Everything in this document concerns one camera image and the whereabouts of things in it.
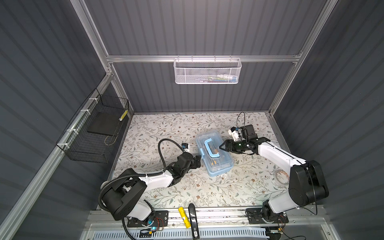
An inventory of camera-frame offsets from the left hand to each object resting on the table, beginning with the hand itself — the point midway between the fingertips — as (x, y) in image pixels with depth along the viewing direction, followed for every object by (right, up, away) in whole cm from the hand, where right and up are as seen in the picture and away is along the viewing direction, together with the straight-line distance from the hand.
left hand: (195, 156), depth 89 cm
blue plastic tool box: (+13, -2, -4) cm, 14 cm away
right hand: (+17, +5, -1) cm, 18 cm away
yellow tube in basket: (-40, +24, -6) cm, 47 cm away
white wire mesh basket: (+10, +65, +35) cm, 74 cm away
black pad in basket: (-49, +20, -8) cm, 54 cm away
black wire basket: (-50, +15, -16) cm, 55 cm away
